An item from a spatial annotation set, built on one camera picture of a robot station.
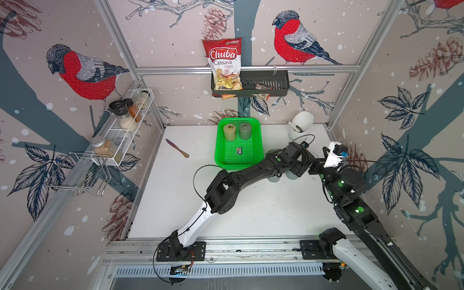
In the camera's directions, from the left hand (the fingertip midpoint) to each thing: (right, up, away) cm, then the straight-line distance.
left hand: (302, 159), depth 87 cm
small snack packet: (-18, +32, +3) cm, 37 cm away
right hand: (-3, +7, -18) cm, 20 cm away
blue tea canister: (-12, -12, +9) cm, 19 cm away
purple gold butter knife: (-75, +7, +27) cm, 80 cm away
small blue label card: (-31, +3, +20) cm, 37 cm away
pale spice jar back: (-78, +29, -1) cm, 83 cm away
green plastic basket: (-31, +8, +27) cm, 42 cm away
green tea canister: (-27, +15, +23) cm, 39 cm away
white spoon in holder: (+4, +16, +20) cm, 26 cm away
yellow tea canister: (-37, +14, +22) cm, 45 cm away
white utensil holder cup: (+8, +21, +18) cm, 29 cm away
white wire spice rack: (-82, -1, -30) cm, 88 cm away
